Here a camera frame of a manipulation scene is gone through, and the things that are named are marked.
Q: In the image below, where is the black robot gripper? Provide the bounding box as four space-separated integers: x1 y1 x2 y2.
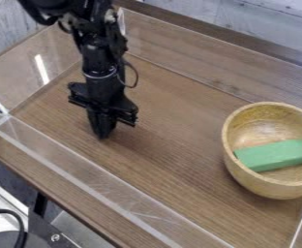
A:
68 82 138 139

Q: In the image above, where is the light wooden bowl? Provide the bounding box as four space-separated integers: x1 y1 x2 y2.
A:
221 102 302 200

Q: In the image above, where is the green rectangular block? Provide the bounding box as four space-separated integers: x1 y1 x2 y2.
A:
233 139 302 172

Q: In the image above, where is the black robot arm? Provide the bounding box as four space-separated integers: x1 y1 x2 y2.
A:
18 0 138 139

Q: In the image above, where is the black table leg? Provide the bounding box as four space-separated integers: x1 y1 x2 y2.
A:
33 193 48 217

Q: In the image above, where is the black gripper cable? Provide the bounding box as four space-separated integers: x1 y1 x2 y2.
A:
116 60 141 89

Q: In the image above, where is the clear acrylic front wall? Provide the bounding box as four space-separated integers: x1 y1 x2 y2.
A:
0 104 234 248

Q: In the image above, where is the black metal bracket with screw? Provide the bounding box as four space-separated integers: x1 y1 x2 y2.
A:
24 211 81 248

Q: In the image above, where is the black cable loop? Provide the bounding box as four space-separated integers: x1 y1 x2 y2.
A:
0 208 29 248

